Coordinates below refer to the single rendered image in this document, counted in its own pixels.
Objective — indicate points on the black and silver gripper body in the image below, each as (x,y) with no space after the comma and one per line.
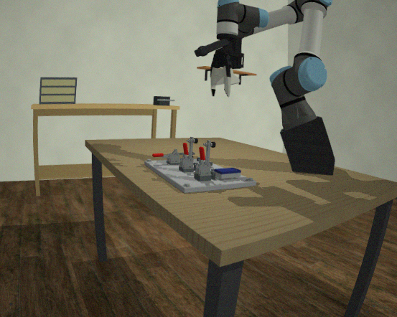
(235,57)

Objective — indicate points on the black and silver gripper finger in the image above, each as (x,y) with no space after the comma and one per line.
(229,77)
(216,77)

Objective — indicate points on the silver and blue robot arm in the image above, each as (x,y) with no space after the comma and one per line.
(308,72)

